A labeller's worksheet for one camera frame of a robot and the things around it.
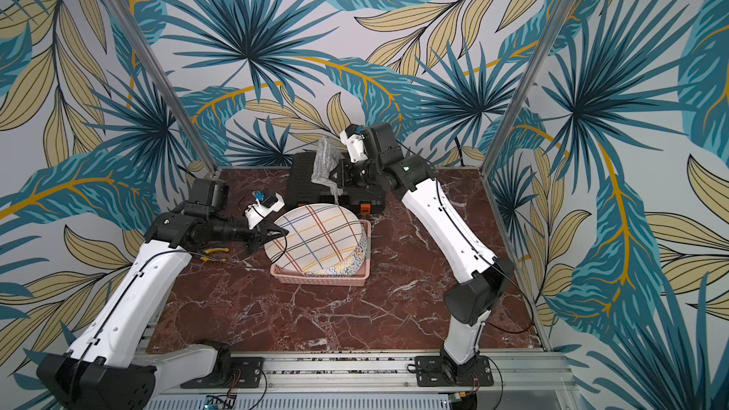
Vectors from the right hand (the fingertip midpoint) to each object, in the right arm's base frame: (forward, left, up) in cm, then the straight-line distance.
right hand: (330, 174), depth 71 cm
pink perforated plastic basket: (-14, +13, -29) cm, 35 cm away
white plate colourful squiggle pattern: (-9, -4, -33) cm, 34 cm away
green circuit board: (-43, +28, -37) cm, 64 cm away
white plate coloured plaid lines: (-10, +3, -12) cm, 16 cm away
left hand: (-12, +12, -9) cm, 19 cm away
